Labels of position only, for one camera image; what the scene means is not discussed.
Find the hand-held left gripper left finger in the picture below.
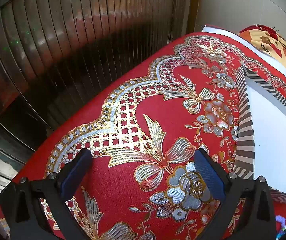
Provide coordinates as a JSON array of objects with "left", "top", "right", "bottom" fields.
[{"left": 0, "top": 148, "right": 93, "bottom": 240}]

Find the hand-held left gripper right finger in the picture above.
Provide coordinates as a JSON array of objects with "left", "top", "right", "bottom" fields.
[{"left": 194, "top": 148, "right": 276, "bottom": 240}]

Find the striped white tray box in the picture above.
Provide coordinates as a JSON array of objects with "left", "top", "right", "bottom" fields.
[{"left": 233, "top": 66, "right": 286, "bottom": 202}]

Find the red floral tablecloth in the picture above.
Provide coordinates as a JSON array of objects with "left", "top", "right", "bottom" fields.
[{"left": 0, "top": 31, "right": 286, "bottom": 240}]

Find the white table sheet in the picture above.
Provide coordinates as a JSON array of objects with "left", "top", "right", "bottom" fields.
[{"left": 202, "top": 24, "right": 286, "bottom": 90}]

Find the slatted door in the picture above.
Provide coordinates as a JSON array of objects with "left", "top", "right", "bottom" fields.
[{"left": 0, "top": 0, "right": 201, "bottom": 155}]

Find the orange red patterned cushion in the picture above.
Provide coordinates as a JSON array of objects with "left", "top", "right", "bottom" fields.
[{"left": 238, "top": 24, "right": 286, "bottom": 80}]

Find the mixed white teal bead bracelet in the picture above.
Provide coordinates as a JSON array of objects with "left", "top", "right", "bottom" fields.
[{"left": 275, "top": 215, "right": 286, "bottom": 239}]

